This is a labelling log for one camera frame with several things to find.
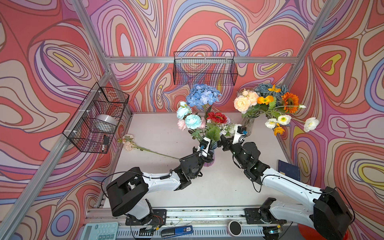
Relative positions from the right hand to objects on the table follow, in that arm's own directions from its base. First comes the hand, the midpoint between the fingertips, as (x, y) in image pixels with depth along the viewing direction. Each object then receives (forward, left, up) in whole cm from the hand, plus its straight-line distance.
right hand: (223, 134), depth 77 cm
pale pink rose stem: (+11, +60, -19) cm, 64 cm away
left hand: (-4, +6, 0) cm, 7 cm away
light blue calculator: (-38, +61, -21) cm, 75 cm away
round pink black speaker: (-39, -2, -19) cm, 44 cm away
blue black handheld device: (-40, +28, -19) cm, 53 cm away
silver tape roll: (+1, +58, +10) cm, 59 cm away
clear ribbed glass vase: (+16, -20, -10) cm, 27 cm away
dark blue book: (-11, -41, -24) cm, 49 cm away
